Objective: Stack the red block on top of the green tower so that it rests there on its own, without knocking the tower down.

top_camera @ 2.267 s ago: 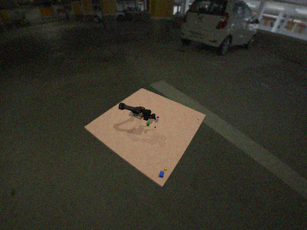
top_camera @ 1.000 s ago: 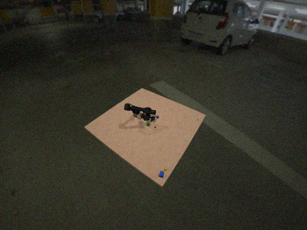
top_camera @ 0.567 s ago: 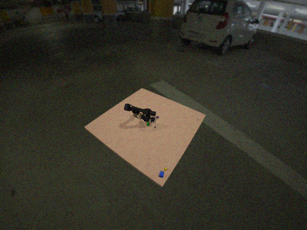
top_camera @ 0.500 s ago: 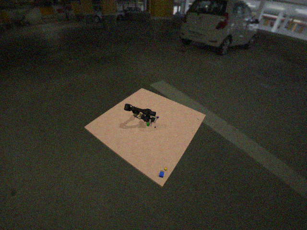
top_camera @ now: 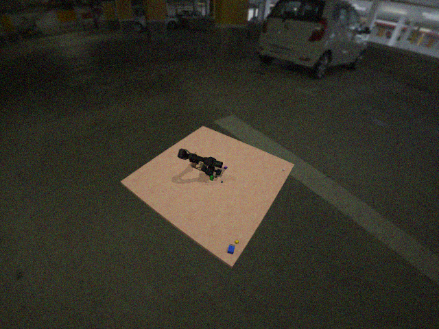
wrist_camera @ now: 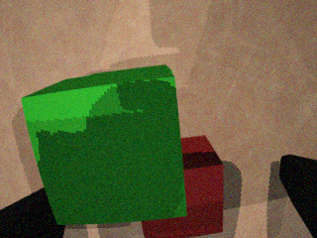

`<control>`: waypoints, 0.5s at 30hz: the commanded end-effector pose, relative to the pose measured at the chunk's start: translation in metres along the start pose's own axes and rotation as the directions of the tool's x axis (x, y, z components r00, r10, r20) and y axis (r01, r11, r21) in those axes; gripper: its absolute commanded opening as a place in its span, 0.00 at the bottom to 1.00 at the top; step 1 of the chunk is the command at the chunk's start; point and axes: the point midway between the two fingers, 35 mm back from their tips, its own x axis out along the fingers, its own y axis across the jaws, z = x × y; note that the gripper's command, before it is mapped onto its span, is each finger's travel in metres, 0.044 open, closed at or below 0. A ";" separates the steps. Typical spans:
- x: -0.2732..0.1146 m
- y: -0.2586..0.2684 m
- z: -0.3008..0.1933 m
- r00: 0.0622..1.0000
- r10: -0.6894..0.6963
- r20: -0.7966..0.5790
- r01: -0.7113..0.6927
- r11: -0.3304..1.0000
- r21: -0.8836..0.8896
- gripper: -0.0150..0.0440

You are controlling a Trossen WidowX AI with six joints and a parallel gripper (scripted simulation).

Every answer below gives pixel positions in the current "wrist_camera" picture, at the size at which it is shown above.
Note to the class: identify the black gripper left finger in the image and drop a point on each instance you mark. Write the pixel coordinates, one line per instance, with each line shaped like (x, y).
(30, 217)

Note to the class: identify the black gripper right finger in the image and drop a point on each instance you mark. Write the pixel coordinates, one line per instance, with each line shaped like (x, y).
(299, 176)

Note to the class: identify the dark red block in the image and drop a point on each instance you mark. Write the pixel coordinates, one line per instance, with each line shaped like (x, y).
(203, 177)

